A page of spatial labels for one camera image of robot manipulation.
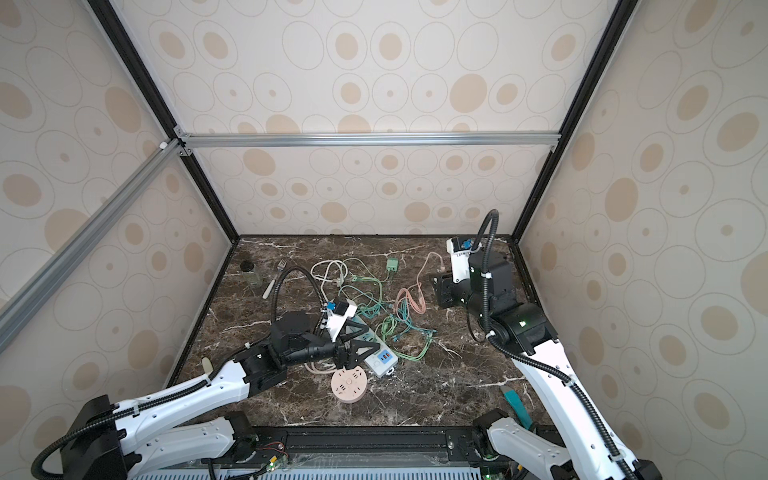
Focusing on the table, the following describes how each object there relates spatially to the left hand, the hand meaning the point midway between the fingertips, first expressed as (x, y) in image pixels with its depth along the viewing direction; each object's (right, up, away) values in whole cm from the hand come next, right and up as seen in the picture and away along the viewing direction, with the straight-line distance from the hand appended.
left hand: (378, 342), depth 67 cm
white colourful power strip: (0, -10, +18) cm, 21 cm away
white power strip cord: (-14, +13, +39) cm, 44 cm away
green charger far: (+3, +17, +42) cm, 46 cm away
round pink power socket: (-9, -16, +14) cm, 23 cm away
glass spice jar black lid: (-45, +14, +34) cm, 58 cm away
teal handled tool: (+37, -21, +13) cm, 44 cm away
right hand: (+14, +15, +1) cm, 21 cm away
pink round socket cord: (-17, -13, +18) cm, 28 cm away
